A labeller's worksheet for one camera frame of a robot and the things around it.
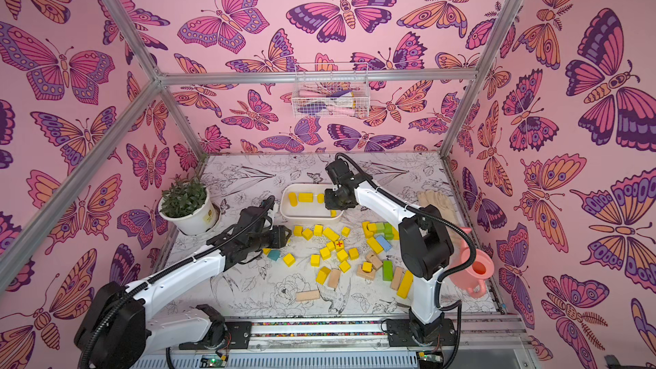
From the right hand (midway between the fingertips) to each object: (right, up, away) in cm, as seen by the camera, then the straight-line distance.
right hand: (332, 201), depth 92 cm
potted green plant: (-47, 0, -8) cm, 48 cm away
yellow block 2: (-3, -24, -8) cm, 25 cm away
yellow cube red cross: (+2, -15, -2) cm, 16 cm away
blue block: (+19, -16, -1) cm, 25 cm away
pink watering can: (+40, -21, -19) cm, 49 cm away
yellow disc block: (-5, 0, +13) cm, 14 cm away
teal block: (-21, -19, -2) cm, 28 cm away
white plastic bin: (-11, -5, +11) cm, 16 cm away
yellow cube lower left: (-15, -20, -5) cm, 25 cm away
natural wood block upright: (+1, -25, -7) cm, 26 cm away
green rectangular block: (+18, -22, -8) cm, 30 cm away
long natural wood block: (-8, -29, -11) cm, 32 cm away
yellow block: (-11, 0, +14) cm, 18 cm away
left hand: (-14, -9, -7) cm, 18 cm away
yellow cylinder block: (-16, 0, +10) cm, 19 cm away
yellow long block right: (+23, -26, -10) cm, 37 cm away
